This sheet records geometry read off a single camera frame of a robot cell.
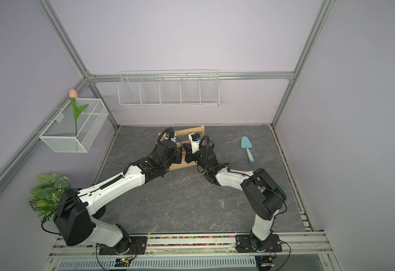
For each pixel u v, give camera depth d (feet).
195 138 2.37
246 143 3.59
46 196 1.99
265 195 1.55
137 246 2.43
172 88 3.22
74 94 2.59
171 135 2.24
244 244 2.42
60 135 2.19
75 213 1.33
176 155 2.07
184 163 2.58
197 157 2.49
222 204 2.82
